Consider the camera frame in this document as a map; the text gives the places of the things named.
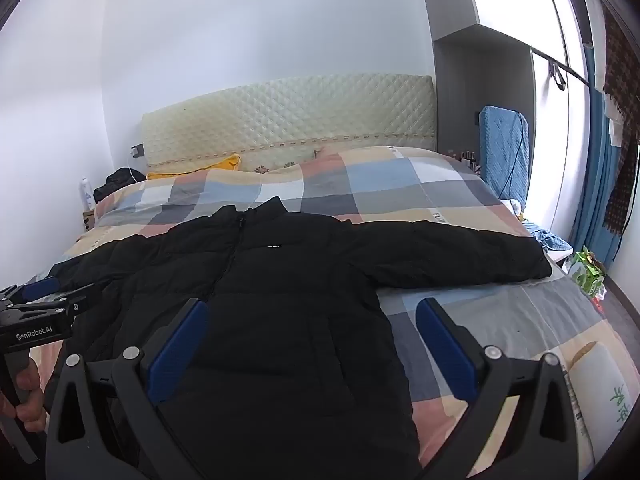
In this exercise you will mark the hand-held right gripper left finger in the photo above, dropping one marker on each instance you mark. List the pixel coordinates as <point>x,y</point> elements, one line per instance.
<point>180,345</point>

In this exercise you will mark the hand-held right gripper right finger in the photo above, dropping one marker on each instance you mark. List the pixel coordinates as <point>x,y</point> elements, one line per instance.
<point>445,350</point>

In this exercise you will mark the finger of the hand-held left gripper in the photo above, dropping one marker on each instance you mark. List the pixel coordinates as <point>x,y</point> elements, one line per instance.
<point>75,301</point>
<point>42,286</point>

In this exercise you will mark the black puffer jacket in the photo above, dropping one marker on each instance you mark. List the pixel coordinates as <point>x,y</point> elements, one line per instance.
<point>280,310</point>

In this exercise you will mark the person's left hand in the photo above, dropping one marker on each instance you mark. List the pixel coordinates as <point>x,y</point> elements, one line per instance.
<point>31,410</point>

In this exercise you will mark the wooden nightstand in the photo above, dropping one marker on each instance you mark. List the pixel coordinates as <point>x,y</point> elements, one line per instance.
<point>89,220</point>

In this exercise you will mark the white spray bottle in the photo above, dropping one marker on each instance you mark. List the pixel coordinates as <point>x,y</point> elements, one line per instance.
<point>87,192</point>

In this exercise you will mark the black bag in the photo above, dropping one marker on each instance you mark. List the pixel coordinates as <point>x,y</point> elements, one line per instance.
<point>117,183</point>

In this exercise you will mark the crumpled blue cloth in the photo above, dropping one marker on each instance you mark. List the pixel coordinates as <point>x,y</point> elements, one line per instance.
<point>550,242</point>

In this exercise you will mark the white pillow with green print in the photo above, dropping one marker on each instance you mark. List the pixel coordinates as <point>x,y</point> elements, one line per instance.
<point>600,385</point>

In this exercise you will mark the green plastic bag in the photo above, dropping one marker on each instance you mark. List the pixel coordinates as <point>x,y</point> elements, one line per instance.
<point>587,272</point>

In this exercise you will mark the checked bed quilt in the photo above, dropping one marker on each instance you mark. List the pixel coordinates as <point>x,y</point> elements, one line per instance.
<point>380,185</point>

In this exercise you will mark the yellow pillow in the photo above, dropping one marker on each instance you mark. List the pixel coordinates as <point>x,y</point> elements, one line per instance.
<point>220,166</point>

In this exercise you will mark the row of small bottles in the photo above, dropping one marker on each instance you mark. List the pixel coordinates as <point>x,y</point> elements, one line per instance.
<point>466,159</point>

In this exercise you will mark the blue cloth-covered chair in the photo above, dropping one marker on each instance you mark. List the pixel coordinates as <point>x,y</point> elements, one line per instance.
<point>500,150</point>

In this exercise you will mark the blue curtain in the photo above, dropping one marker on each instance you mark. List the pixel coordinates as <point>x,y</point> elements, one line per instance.
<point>595,185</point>

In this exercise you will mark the brown patterned hanging cloth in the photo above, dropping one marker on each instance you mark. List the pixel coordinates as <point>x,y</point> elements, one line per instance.
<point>625,185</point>

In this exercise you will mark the cream quilted headboard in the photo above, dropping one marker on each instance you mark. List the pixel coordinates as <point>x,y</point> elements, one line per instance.
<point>280,110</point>

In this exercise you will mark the grey wardrobe cabinet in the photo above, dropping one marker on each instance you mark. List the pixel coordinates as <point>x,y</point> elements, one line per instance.
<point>455,85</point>

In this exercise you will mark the white hanging cloth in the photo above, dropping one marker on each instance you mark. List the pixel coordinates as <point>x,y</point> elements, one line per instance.
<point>612,120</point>

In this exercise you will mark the wall socket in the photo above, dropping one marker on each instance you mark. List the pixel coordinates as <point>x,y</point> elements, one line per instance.
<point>137,150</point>

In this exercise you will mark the black curtain rail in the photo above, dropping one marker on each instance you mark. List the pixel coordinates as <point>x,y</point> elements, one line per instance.
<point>560,65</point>

